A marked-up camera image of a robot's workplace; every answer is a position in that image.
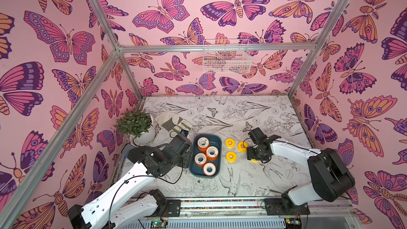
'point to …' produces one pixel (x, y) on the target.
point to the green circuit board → (158, 224)
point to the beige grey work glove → (172, 122)
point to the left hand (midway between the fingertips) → (186, 153)
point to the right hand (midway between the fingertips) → (250, 156)
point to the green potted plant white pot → (138, 125)
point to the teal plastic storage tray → (196, 171)
